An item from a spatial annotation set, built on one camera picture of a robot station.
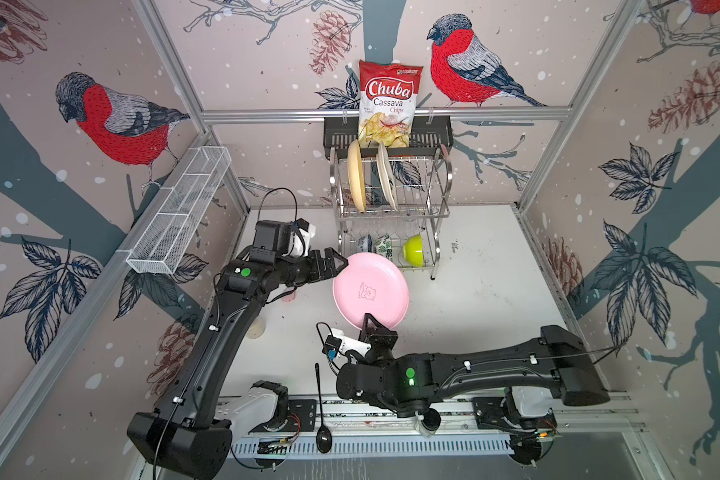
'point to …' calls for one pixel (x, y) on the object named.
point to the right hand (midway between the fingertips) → (365, 325)
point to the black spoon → (324, 438)
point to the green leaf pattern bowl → (384, 246)
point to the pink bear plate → (374, 284)
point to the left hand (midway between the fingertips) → (334, 266)
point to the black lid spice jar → (255, 329)
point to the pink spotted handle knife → (289, 298)
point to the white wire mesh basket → (175, 210)
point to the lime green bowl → (414, 251)
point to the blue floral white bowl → (365, 243)
